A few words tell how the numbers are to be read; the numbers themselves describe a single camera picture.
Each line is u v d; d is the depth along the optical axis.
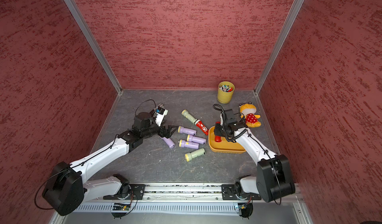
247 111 1.01
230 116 0.69
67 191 0.40
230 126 0.63
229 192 0.74
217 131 0.82
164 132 0.71
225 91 1.03
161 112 0.70
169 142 0.90
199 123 0.97
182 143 0.88
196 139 0.90
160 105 1.07
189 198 0.73
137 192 0.74
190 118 1.00
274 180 0.41
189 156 0.83
